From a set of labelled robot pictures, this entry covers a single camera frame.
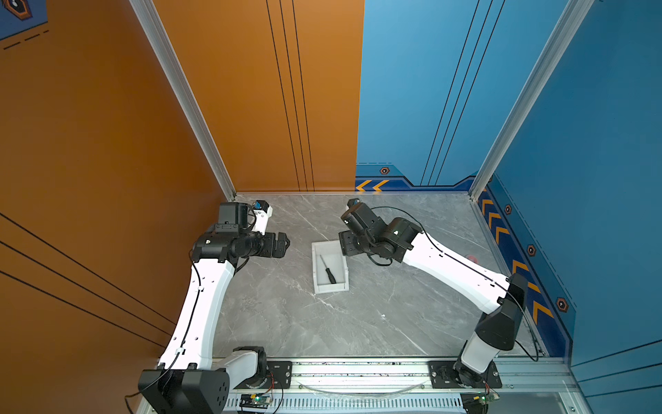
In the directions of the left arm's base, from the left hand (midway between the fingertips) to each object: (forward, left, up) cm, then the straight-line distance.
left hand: (275, 237), depth 76 cm
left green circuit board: (-38, +3, -25) cm, 45 cm away
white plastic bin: (+5, -17, -22) cm, 28 cm away
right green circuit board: (-37, -59, -23) cm, 73 cm away
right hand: (0, -22, -1) cm, 23 cm away
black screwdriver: (-2, -16, -22) cm, 28 cm away
